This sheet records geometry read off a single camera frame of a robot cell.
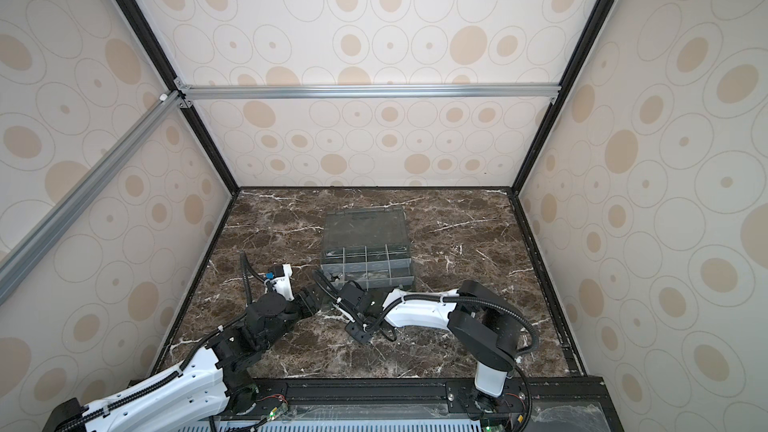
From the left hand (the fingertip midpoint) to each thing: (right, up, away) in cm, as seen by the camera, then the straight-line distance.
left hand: (331, 285), depth 77 cm
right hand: (+6, -14, +9) cm, 17 cm away
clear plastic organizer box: (+7, +7, +27) cm, 29 cm away
